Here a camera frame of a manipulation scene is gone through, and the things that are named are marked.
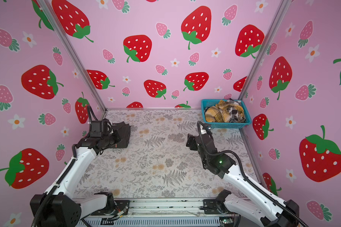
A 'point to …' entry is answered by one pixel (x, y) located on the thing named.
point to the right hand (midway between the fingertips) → (194, 134)
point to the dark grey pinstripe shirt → (124, 130)
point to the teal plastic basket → (206, 103)
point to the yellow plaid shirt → (231, 111)
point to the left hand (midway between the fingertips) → (122, 134)
